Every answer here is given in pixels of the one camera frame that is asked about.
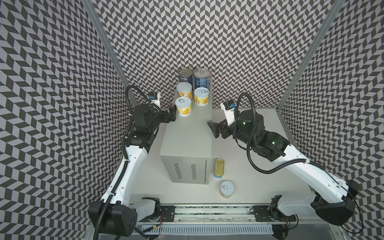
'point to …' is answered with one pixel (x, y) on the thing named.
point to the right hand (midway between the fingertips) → (217, 122)
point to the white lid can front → (226, 189)
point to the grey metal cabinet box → (186, 148)
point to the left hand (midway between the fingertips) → (167, 105)
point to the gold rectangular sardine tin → (219, 168)
